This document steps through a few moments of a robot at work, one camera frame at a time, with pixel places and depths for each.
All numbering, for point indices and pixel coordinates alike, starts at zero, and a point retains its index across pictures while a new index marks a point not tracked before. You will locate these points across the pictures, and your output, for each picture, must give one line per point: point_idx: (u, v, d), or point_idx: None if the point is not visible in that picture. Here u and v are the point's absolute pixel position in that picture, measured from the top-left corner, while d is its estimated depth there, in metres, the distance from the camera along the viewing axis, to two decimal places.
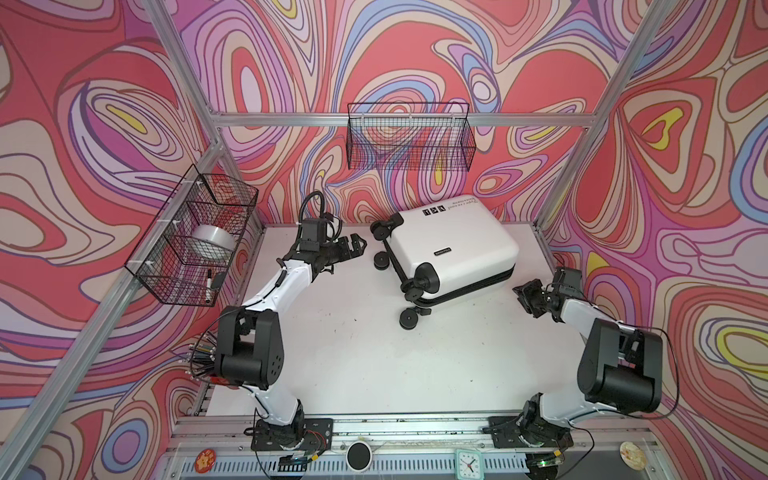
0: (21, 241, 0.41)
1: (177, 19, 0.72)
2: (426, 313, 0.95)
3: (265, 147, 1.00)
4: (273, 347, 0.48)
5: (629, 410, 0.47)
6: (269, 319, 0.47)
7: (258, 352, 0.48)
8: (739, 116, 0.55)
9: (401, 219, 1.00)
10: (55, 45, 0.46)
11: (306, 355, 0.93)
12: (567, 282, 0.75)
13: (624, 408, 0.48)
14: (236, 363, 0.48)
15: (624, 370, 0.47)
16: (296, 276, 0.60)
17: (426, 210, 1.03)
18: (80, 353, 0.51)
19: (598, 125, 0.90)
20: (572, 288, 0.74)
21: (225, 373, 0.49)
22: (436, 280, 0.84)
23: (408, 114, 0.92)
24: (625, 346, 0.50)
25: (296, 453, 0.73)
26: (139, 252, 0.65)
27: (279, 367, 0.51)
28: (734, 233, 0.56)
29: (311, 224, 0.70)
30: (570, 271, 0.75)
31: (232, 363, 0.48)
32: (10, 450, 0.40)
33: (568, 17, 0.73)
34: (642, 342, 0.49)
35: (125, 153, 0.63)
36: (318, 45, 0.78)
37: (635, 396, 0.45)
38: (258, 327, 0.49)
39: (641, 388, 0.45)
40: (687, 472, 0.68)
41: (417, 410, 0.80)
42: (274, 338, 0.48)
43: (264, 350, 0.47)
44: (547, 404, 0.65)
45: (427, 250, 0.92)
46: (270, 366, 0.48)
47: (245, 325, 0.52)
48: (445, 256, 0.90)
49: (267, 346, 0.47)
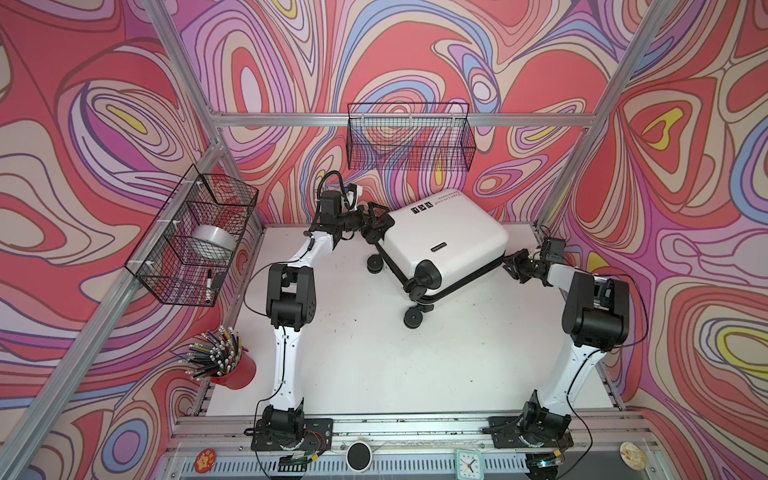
0: (21, 241, 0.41)
1: (178, 19, 0.72)
2: (428, 309, 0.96)
3: (265, 147, 1.00)
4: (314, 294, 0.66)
5: (608, 347, 0.56)
6: (309, 272, 0.62)
7: (301, 298, 0.62)
8: (739, 116, 0.55)
9: (393, 223, 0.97)
10: (56, 44, 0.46)
11: (306, 355, 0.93)
12: (553, 250, 0.84)
13: (605, 348, 0.56)
14: (284, 307, 0.63)
15: (599, 312, 0.57)
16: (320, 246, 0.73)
17: (415, 209, 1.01)
18: (80, 353, 0.51)
19: (598, 125, 0.90)
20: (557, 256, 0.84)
21: (271, 313, 0.63)
22: (437, 277, 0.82)
23: (408, 114, 0.92)
24: (600, 293, 0.60)
25: (296, 453, 0.73)
26: (140, 252, 0.65)
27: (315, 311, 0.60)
28: (734, 233, 0.56)
29: (327, 201, 0.81)
30: (556, 241, 0.84)
31: (279, 306, 0.63)
32: (10, 450, 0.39)
33: (568, 17, 0.73)
34: (613, 287, 0.59)
35: (126, 153, 0.63)
36: (318, 45, 0.78)
37: (607, 330, 0.55)
38: (300, 278, 0.62)
39: (614, 323, 0.55)
40: (687, 471, 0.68)
41: (417, 410, 0.80)
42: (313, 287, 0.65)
43: (305, 298, 0.62)
44: (546, 395, 0.66)
45: (424, 246, 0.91)
46: (310, 310, 0.64)
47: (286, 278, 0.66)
48: (441, 252, 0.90)
49: (310, 293, 0.63)
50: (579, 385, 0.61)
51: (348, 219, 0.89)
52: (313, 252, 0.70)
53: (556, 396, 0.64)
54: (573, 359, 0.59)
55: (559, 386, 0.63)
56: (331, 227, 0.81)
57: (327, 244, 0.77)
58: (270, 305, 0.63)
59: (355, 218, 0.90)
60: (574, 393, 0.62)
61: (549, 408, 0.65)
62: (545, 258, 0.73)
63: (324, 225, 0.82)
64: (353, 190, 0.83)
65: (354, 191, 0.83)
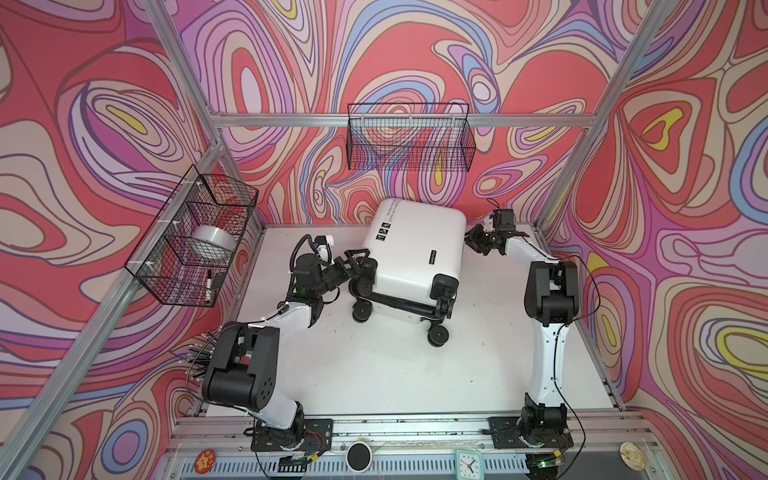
0: (21, 242, 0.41)
1: (177, 19, 0.72)
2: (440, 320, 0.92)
3: (265, 147, 1.00)
4: (270, 366, 0.48)
5: (569, 321, 0.63)
6: (270, 336, 0.48)
7: (255, 368, 0.46)
8: (739, 116, 0.55)
9: (373, 262, 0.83)
10: (56, 45, 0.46)
11: (306, 357, 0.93)
12: (504, 221, 0.89)
13: (567, 322, 0.63)
14: (232, 382, 0.46)
15: (553, 293, 0.65)
16: (298, 309, 0.64)
17: (379, 235, 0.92)
18: (80, 353, 0.51)
19: (599, 125, 0.90)
20: (509, 226, 0.89)
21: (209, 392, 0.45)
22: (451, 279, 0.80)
23: (408, 114, 0.92)
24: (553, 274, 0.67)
25: (296, 453, 0.73)
26: (140, 252, 0.65)
27: (267, 395, 0.48)
28: (734, 234, 0.56)
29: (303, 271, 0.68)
30: (505, 212, 0.89)
31: (226, 380, 0.46)
32: (11, 450, 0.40)
33: (568, 18, 0.73)
34: (563, 268, 0.66)
35: (125, 153, 0.63)
36: (318, 46, 0.78)
37: (563, 306, 0.63)
38: (261, 339, 0.47)
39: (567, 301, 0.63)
40: (687, 472, 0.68)
41: (417, 411, 0.80)
42: (271, 357, 0.48)
43: (261, 368, 0.46)
44: (537, 389, 0.68)
45: (410, 251, 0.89)
46: (261, 390, 0.46)
47: (244, 345, 0.51)
48: (438, 261, 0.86)
49: (265, 364, 0.46)
50: (559, 364, 0.65)
51: (328, 276, 0.76)
52: (283, 317, 0.58)
53: (546, 387, 0.66)
54: (547, 341, 0.65)
55: (544, 374, 0.66)
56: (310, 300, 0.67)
57: (301, 312, 0.63)
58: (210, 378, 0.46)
59: (337, 273, 0.78)
60: (560, 379, 0.66)
61: (545, 404, 0.66)
62: (498, 229, 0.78)
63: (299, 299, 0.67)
64: (323, 243, 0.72)
65: (323, 243, 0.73)
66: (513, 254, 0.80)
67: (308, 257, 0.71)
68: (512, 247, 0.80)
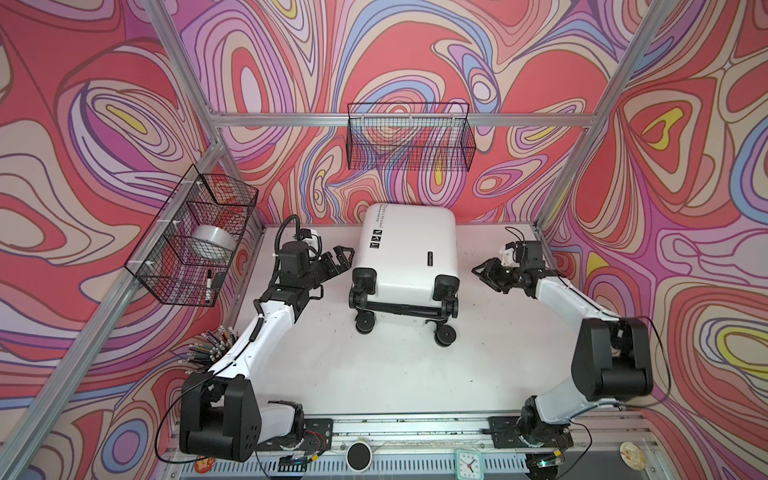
0: (21, 242, 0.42)
1: (177, 19, 0.72)
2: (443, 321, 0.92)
3: (265, 147, 1.00)
4: (248, 414, 0.42)
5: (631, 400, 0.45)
6: (239, 390, 0.41)
7: (228, 427, 0.41)
8: (739, 116, 0.55)
9: (372, 272, 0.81)
10: (56, 45, 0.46)
11: (307, 356, 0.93)
12: (531, 256, 0.73)
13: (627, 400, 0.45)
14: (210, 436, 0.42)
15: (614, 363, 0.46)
16: (276, 321, 0.54)
17: (371, 242, 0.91)
18: (80, 352, 0.52)
19: (599, 125, 0.90)
20: (537, 263, 0.73)
21: (192, 448, 0.42)
22: (452, 278, 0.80)
23: (408, 114, 0.92)
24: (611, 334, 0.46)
25: (296, 453, 0.73)
26: (140, 252, 0.65)
27: (256, 434, 0.45)
28: (734, 233, 0.56)
29: (288, 257, 0.61)
30: (531, 247, 0.72)
31: (203, 435, 0.42)
32: (11, 450, 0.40)
33: (568, 17, 0.73)
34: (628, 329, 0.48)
35: (125, 153, 0.63)
36: (318, 45, 0.78)
37: (631, 383, 0.46)
38: (226, 398, 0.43)
39: (635, 375, 0.46)
40: (687, 471, 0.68)
41: (417, 410, 0.80)
42: (248, 405, 0.42)
43: (235, 423, 0.41)
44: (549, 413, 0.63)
45: (410, 250, 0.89)
46: (244, 440, 0.42)
47: (215, 391, 0.45)
48: (437, 261, 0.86)
49: (239, 417, 0.41)
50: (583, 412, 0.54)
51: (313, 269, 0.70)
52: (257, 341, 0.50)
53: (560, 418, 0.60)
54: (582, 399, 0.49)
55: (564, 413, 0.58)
56: (294, 290, 0.62)
57: (286, 313, 0.57)
58: (185, 439, 0.42)
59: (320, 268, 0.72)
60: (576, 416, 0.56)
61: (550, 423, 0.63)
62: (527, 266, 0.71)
63: (282, 291, 0.61)
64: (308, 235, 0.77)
65: (308, 235, 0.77)
66: (546, 297, 0.64)
67: (294, 244, 0.64)
68: (545, 288, 0.64)
